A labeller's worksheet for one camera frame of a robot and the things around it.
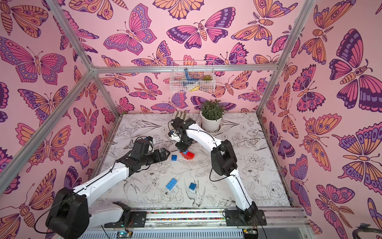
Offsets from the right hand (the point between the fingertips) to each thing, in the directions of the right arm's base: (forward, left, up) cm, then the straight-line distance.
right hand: (184, 146), depth 93 cm
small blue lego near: (-22, -6, -6) cm, 24 cm away
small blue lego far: (-5, +7, -5) cm, 10 cm away
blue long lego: (-5, -1, +1) cm, 5 cm away
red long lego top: (-6, -3, -1) cm, 7 cm away
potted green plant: (+20, -18, +10) cm, 28 cm away
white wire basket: (+36, -7, +28) cm, 45 cm away
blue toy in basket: (+31, -3, +27) cm, 41 cm away
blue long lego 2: (-21, +6, -6) cm, 23 cm away
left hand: (-7, +10, +4) cm, 13 cm away
